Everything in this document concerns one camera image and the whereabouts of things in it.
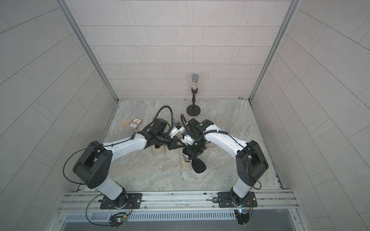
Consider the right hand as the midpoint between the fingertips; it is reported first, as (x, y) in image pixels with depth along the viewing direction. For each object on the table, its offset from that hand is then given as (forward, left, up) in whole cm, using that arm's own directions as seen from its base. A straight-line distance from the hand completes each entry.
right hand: (190, 157), depth 78 cm
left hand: (+6, +2, +2) cm, 7 cm away
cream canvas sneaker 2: (-3, +3, 0) cm, 4 cm away
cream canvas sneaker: (+5, +18, -2) cm, 19 cm away
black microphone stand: (+41, -4, -8) cm, 42 cm away
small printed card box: (+28, +37, -4) cm, 47 cm away
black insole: (-7, -4, +5) cm, 9 cm away
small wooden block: (+31, +45, -5) cm, 55 cm away
